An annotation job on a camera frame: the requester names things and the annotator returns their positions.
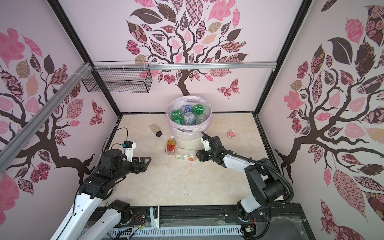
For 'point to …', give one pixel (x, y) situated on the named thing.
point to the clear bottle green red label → (185, 154)
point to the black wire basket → (121, 80)
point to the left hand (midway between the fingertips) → (144, 162)
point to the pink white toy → (232, 133)
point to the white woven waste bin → (189, 147)
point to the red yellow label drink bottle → (171, 144)
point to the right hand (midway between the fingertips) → (200, 151)
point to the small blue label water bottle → (189, 116)
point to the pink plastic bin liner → (188, 132)
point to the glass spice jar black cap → (158, 133)
